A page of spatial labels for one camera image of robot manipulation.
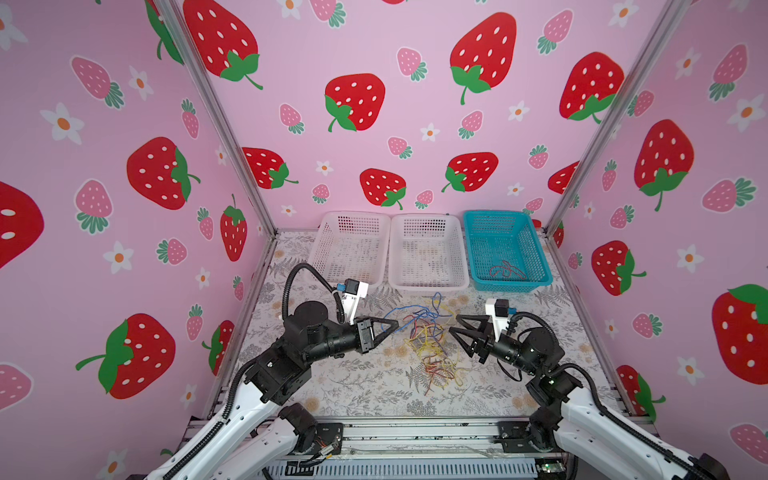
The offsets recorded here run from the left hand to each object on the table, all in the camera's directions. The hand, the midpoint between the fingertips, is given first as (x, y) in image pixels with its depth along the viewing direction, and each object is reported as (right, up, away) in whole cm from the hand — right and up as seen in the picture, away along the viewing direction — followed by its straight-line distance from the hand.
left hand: (397, 326), depth 61 cm
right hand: (+13, -2, +9) cm, 17 cm away
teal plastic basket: (+43, +16, +54) cm, 71 cm away
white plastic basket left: (-18, +19, +55) cm, 61 cm away
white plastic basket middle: (+12, +16, +53) cm, 57 cm away
